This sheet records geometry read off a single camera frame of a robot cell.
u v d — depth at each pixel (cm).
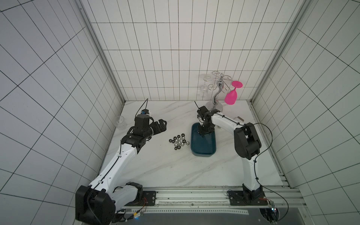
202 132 88
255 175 60
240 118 107
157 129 70
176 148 92
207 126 83
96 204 37
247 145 54
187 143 94
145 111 70
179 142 95
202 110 81
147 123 62
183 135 98
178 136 98
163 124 72
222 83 93
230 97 97
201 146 89
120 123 103
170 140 95
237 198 72
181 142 95
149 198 73
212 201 73
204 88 100
